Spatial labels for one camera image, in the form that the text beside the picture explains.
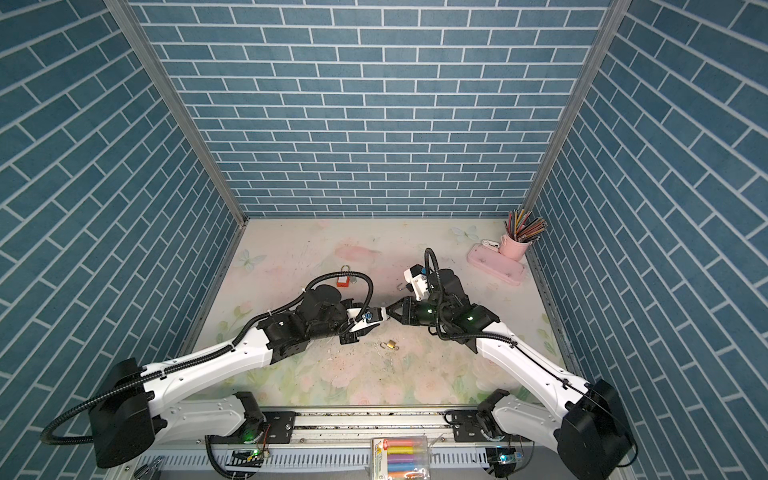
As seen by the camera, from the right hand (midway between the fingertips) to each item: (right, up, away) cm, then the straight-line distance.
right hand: (384, 308), depth 74 cm
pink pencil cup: (+44, +15, +30) cm, 56 cm away
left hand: (-2, -2, +2) cm, 3 cm away
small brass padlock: (+2, -13, +13) cm, 19 cm away
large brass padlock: (-1, +1, -11) cm, 11 cm away
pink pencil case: (+38, +9, +31) cm, 50 cm away
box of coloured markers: (+4, -34, -5) cm, 35 cm away
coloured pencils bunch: (+47, +21, +28) cm, 59 cm away
